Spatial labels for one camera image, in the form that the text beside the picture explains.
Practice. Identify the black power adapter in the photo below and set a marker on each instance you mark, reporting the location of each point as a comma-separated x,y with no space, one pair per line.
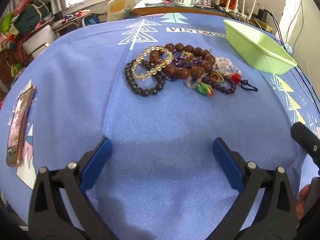
263,13

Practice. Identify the green plastic basket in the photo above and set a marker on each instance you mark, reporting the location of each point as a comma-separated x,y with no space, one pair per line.
252,47

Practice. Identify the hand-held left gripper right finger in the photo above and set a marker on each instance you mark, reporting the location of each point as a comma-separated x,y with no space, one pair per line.
226,160

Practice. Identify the white router with antennas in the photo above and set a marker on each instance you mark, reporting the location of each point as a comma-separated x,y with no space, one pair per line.
239,0

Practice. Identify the blue printed tablecloth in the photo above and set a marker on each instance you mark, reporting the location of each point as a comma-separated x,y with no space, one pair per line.
160,120

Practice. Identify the light blue round object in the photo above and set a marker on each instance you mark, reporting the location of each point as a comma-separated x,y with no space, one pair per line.
288,48

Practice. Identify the red bag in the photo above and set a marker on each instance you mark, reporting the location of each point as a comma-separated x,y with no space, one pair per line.
231,2

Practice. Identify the long dark purple bead strand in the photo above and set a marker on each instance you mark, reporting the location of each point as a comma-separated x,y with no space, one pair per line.
226,89

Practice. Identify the pink smartphone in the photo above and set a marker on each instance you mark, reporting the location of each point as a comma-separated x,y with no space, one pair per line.
18,122

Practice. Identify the cardboard box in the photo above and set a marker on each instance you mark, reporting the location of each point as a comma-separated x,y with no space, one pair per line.
262,24

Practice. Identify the person's right hand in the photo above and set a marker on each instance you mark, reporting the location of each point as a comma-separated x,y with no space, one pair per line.
303,202

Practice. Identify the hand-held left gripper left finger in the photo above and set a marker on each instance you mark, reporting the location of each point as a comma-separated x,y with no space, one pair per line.
98,160

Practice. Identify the cream plastic chair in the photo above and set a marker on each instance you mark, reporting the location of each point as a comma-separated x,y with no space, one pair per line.
120,7

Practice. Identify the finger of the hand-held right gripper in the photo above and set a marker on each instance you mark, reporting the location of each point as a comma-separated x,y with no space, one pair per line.
305,137

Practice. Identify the white storage box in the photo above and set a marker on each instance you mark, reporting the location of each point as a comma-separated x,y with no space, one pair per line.
37,41

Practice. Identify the green charm pendant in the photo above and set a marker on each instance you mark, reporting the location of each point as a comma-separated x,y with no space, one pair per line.
203,88

